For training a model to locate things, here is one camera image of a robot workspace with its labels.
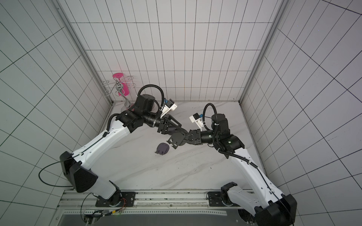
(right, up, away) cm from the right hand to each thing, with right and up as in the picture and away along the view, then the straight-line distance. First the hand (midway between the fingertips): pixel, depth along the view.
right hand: (181, 137), depth 64 cm
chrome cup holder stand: (-42, +30, +28) cm, 59 cm away
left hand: (-2, +3, -1) cm, 4 cm away
